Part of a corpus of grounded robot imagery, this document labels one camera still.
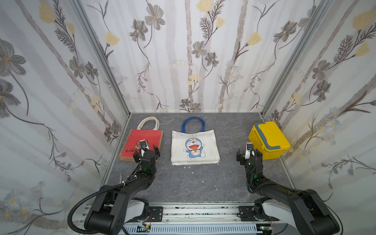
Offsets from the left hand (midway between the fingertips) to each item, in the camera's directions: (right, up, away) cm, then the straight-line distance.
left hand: (146, 146), depth 88 cm
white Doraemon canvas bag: (+31, -3, +11) cm, 33 cm away
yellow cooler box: (+74, +6, +1) cm, 74 cm away
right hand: (+62, -1, -2) cm, 63 cm away
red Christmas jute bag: (0, +5, +19) cm, 20 cm away
